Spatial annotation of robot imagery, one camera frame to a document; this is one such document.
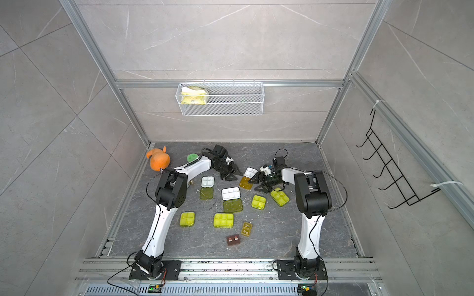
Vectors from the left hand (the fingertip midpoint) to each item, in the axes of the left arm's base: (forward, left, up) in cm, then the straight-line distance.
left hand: (243, 173), depth 99 cm
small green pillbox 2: (-7, +20, -5) cm, 22 cm away
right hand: (-6, -5, -2) cm, 8 cm away
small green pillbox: (-15, -7, -4) cm, 17 cm away
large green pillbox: (-13, -18, -3) cm, 23 cm away
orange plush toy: (+9, +47, +4) cm, 48 cm away
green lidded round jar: (+13, +30, 0) cm, 33 cm away
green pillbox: (-11, +7, -5) cm, 14 cm away
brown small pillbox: (-33, +6, -3) cm, 34 cm away
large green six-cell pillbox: (-25, +10, -4) cm, 27 cm away
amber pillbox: (+3, -3, -4) cm, 6 cm away
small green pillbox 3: (-23, +28, -3) cm, 37 cm away
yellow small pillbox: (-29, 0, -3) cm, 29 cm away
